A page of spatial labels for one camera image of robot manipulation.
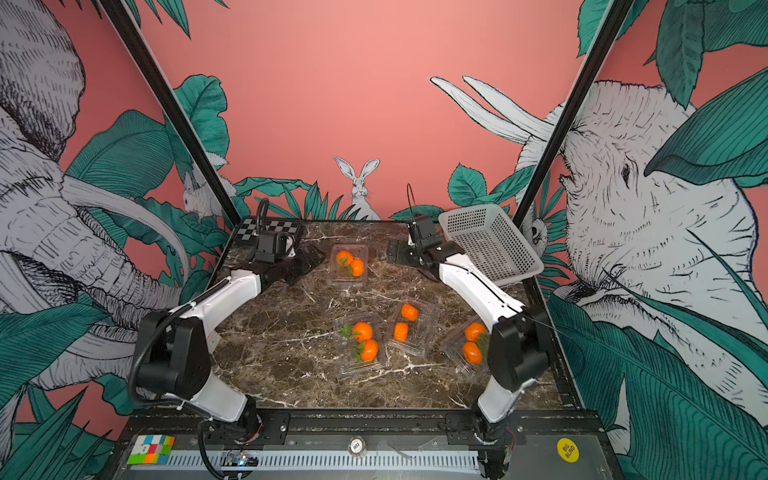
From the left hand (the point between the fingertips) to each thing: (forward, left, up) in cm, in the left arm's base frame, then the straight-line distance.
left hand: (322, 258), depth 90 cm
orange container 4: (-21, -45, -10) cm, 50 cm away
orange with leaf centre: (-20, -13, -10) cm, 25 cm away
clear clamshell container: (+4, -4, -15) cm, 16 cm away
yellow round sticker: (-51, -63, -15) cm, 82 cm away
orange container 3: (-14, -27, -11) cm, 32 cm away
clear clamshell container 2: (-24, -8, -13) cm, 28 cm away
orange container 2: (-26, -14, -10) cm, 31 cm away
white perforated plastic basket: (+17, -62, -15) cm, 66 cm away
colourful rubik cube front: (-46, +35, -9) cm, 59 cm away
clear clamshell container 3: (-17, -27, -14) cm, 35 cm away
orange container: (+4, -10, -11) cm, 15 cm away
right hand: (-1, -24, +4) cm, 24 cm away
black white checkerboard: (+26, +33, -12) cm, 44 cm away
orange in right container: (-27, -43, -11) cm, 52 cm away
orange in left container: (+7, -5, -9) cm, 13 cm away
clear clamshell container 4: (-24, -38, -10) cm, 46 cm away
